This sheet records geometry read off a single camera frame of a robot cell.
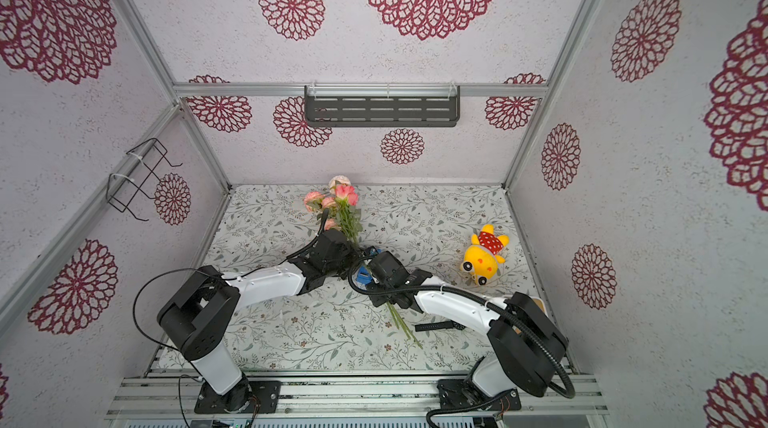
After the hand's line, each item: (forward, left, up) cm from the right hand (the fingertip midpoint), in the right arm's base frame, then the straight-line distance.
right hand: (371, 283), depth 85 cm
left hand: (+9, 0, +2) cm, 9 cm away
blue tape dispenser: (+3, +2, -1) cm, 4 cm away
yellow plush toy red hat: (+10, -34, -1) cm, 35 cm away
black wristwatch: (-9, -20, -8) cm, 23 cm away
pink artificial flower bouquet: (+25, +12, +6) cm, 28 cm away
